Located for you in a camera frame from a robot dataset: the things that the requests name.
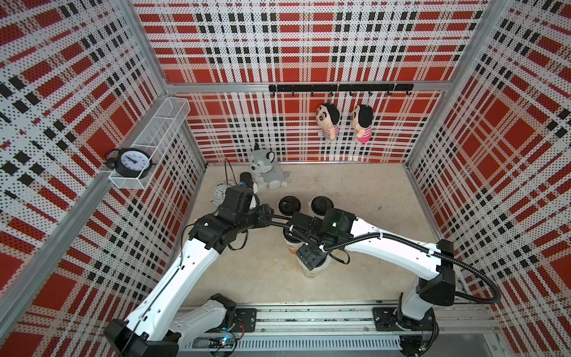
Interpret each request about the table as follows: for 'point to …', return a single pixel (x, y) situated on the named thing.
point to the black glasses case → (244, 176)
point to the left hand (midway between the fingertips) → (269, 212)
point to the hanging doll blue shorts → (328, 137)
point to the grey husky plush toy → (267, 174)
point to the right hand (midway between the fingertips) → (318, 251)
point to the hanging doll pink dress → (361, 123)
